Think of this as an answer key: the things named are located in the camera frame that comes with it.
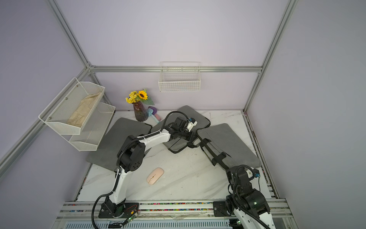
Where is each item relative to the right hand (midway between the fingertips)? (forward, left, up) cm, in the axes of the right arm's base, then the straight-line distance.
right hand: (229, 170), depth 76 cm
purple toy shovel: (+54, +50, -8) cm, 74 cm away
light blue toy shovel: (+55, +54, -8) cm, 77 cm away
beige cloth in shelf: (+25, +82, +20) cm, 88 cm away
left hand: (+25, +17, -4) cm, 31 cm away
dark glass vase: (+50, +59, -6) cm, 78 cm away
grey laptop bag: (+15, +77, -9) cm, 79 cm away
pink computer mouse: (+1, +42, -8) cm, 43 cm away
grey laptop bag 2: (+22, +28, -8) cm, 36 cm away
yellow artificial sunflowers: (+47, +56, +14) cm, 74 cm away
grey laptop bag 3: (+18, 0, -3) cm, 19 cm away
